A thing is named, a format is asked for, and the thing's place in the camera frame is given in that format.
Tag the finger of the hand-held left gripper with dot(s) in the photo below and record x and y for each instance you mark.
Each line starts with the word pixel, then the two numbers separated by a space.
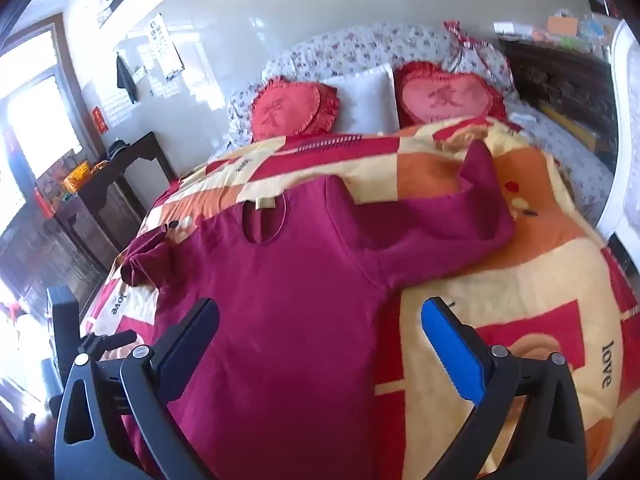
pixel 107 341

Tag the floral bed sheet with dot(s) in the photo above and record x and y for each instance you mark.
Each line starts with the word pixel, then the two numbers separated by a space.
pixel 570 155

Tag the white chair back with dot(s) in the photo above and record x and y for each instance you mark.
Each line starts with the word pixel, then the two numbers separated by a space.
pixel 625 135

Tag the window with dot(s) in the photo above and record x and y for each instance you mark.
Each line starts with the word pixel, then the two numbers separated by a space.
pixel 35 110

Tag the orange box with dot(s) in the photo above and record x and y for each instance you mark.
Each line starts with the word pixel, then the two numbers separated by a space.
pixel 562 24

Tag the dark hanging cloth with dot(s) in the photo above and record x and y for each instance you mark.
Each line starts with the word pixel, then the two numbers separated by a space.
pixel 126 77

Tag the orange basket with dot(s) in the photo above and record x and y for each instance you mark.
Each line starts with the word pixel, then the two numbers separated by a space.
pixel 75 177

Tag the red heart pillow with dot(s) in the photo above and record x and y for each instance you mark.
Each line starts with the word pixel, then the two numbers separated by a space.
pixel 445 95
pixel 292 107

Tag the red wall sticker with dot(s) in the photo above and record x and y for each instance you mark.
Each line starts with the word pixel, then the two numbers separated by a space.
pixel 99 119

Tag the dark hat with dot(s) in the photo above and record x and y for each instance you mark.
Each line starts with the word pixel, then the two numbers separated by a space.
pixel 118 148

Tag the dark wooden side table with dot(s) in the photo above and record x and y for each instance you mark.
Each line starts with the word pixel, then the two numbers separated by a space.
pixel 120 195

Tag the white wall chart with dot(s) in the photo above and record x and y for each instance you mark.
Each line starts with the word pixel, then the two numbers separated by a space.
pixel 167 47

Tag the red orange printed blanket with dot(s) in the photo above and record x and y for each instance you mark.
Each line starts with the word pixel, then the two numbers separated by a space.
pixel 530 305

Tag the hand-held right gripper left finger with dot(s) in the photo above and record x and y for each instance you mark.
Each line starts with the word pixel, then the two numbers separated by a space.
pixel 186 355

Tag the floral pillow with red ruffle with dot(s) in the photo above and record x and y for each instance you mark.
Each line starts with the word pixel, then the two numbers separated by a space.
pixel 480 52

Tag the white pillow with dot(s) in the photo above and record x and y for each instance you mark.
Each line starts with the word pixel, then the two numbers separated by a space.
pixel 362 100

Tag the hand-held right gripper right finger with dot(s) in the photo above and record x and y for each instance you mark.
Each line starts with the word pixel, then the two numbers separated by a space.
pixel 450 352

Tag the dark carved wooden cabinet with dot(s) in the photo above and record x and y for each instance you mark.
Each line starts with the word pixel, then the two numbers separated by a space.
pixel 560 85

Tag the maroon knit sweater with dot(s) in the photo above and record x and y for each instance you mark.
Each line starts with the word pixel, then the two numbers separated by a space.
pixel 280 310

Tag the floral padded headboard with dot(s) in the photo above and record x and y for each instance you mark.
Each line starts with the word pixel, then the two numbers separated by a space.
pixel 350 47

